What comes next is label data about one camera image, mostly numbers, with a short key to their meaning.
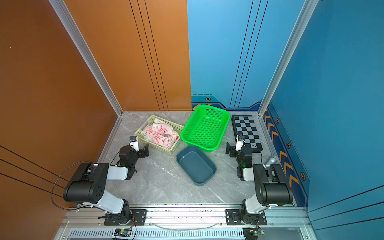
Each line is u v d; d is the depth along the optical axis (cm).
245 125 108
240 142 80
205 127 110
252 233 70
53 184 69
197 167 92
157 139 92
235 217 73
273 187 45
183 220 74
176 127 105
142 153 85
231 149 84
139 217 73
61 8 70
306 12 71
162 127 96
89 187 45
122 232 72
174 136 97
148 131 102
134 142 81
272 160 89
